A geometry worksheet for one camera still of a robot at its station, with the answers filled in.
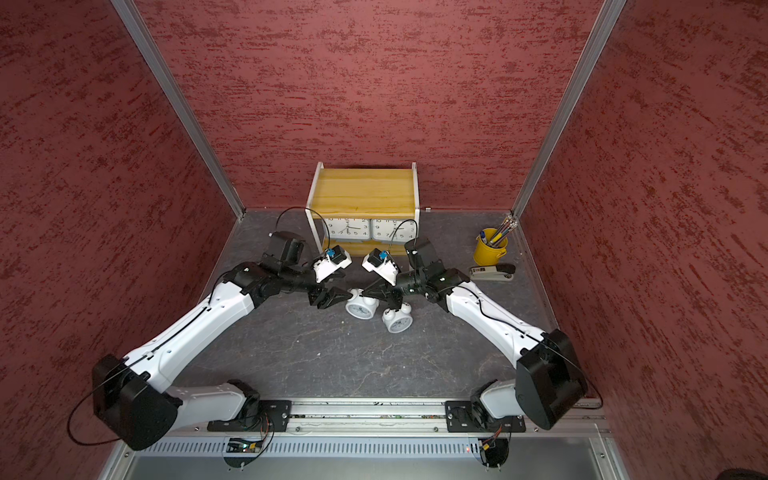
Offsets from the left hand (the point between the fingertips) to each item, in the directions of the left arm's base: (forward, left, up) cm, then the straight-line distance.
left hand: (342, 288), depth 75 cm
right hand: (-2, -6, -1) cm, 7 cm away
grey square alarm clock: (+21, +1, -1) cm, 21 cm away
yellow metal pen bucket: (+22, -46, -15) cm, 53 cm away
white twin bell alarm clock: (-3, -5, -4) cm, 7 cm away
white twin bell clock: (-2, -15, -15) cm, 21 cm away
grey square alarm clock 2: (+21, -13, -1) cm, 25 cm away
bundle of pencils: (+26, -51, -4) cm, 57 cm away
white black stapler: (+16, -49, -16) cm, 54 cm away
